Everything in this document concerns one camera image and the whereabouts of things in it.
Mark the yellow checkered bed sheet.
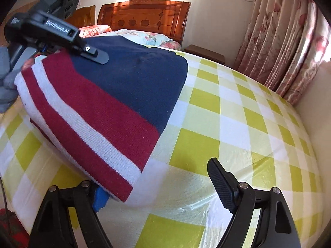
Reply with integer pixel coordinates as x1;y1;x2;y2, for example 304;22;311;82
0;49;325;248

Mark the small plain wooden headboard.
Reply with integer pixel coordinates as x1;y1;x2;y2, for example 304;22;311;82
65;5;96;29

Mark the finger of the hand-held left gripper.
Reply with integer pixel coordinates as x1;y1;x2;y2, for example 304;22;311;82
78;44;109;66

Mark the floral pink pillow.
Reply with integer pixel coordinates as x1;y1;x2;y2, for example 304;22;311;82
78;24;112;39

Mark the large carved wooden headboard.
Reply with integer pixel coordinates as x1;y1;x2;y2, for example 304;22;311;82
97;0;192;47

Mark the person's left hand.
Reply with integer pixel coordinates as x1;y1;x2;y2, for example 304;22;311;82
0;45;35;114

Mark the black cable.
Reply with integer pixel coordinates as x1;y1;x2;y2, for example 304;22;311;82
0;176;13;238

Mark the wooden nightstand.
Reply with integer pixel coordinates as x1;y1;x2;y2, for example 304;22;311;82
184;44;225;65

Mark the red patterned cloth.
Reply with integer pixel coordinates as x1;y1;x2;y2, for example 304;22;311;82
0;208;29;248

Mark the blue floral quilt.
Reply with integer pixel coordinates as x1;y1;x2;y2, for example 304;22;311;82
109;28;172;47

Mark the pink floral curtain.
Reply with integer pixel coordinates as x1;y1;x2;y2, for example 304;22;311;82
234;0;331;105

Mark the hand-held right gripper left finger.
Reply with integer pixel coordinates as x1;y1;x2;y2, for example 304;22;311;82
28;179;114;248

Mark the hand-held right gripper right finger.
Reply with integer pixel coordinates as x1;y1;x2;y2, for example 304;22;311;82
207;157;302;248

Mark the red striped navy sweater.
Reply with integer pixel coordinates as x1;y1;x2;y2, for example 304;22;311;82
14;35;189;203

